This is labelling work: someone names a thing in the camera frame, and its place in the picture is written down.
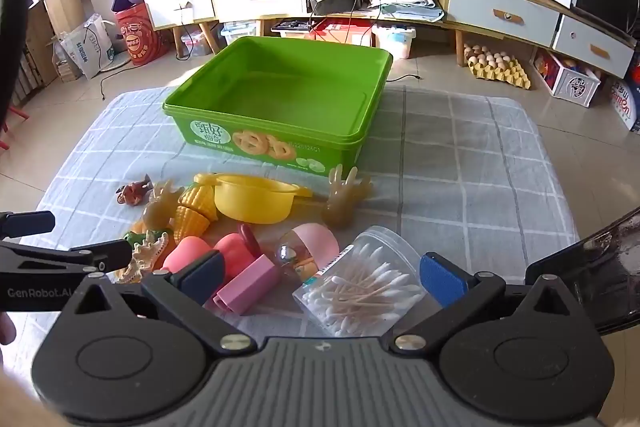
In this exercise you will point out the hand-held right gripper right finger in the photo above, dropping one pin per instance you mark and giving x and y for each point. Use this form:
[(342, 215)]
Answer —
[(440, 279)]

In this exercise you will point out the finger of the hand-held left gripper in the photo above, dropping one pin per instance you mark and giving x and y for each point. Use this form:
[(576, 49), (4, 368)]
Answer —
[(107, 257), (27, 224)]

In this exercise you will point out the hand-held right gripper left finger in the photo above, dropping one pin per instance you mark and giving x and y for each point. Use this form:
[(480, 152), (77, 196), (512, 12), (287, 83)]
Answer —
[(205, 274)]

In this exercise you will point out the pink toy pig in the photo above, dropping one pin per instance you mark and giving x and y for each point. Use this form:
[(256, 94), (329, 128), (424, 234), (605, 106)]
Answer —
[(192, 252)]

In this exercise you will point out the clear cotton swab jar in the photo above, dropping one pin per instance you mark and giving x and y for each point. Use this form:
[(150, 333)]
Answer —
[(365, 287)]

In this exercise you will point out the yellow toy pot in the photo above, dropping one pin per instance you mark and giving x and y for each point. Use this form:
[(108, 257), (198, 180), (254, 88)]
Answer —
[(250, 202)]

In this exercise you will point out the green plastic box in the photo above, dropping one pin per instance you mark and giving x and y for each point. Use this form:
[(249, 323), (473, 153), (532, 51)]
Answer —
[(280, 107)]

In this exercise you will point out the green ribbed toy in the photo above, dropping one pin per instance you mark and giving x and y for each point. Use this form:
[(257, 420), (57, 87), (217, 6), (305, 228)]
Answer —
[(134, 238)]

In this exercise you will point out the spiky conch shell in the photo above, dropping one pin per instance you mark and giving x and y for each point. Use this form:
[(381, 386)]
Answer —
[(147, 254)]

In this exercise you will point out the pink plastic block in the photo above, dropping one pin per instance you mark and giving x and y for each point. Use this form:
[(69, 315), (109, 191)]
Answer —
[(250, 284)]

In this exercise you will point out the yellow toy corn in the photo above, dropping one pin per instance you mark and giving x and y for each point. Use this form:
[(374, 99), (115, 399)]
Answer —
[(192, 212)]

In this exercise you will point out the small brown toy dinosaur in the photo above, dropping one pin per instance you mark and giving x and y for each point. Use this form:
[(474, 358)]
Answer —
[(132, 193)]

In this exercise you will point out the pink clear capsule ball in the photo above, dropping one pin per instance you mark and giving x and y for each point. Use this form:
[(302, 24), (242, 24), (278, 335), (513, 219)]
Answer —
[(312, 242)]

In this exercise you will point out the blue plaid cloth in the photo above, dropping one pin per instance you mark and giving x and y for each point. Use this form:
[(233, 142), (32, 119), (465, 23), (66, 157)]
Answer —
[(450, 167)]

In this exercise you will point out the dark glossy object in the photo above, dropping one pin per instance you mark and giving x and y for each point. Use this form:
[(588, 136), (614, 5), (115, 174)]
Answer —
[(600, 267)]

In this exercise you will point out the white plastic bag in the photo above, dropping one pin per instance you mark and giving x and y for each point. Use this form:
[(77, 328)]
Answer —
[(85, 47)]

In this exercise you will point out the red printed bucket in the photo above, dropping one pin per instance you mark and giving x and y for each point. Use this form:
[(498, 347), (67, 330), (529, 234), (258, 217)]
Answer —
[(137, 37)]

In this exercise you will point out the stack of cardboard boxes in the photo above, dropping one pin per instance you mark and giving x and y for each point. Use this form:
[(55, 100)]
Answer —
[(55, 7)]

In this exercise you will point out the egg tray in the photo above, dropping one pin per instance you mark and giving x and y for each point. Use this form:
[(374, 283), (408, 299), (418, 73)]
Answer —
[(495, 62)]

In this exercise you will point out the red white printed box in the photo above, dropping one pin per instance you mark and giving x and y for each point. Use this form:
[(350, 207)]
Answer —
[(570, 82)]

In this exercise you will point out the white storage box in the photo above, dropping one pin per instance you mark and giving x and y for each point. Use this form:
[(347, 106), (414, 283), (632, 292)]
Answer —
[(395, 42)]

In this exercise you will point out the clear blue-lid storage box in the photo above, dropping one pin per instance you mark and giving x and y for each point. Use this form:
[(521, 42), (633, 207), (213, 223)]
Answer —
[(240, 34)]

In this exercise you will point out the blue printed box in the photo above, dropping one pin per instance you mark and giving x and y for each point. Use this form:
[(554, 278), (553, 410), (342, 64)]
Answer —
[(625, 102)]

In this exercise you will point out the red cardboard box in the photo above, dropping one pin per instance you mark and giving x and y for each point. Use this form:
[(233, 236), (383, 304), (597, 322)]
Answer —
[(345, 34)]

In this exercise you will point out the wooden low cabinet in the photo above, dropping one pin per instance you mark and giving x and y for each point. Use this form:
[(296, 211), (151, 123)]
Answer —
[(500, 14)]

